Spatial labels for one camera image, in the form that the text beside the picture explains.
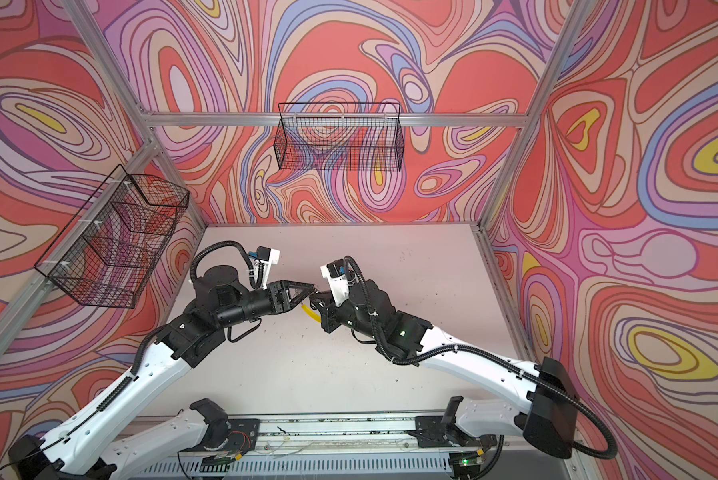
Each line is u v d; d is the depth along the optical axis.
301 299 0.63
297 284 0.62
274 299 0.58
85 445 0.39
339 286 0.60
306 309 0.71
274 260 0.62
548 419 0.38
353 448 0.72
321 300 0.66
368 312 0.49
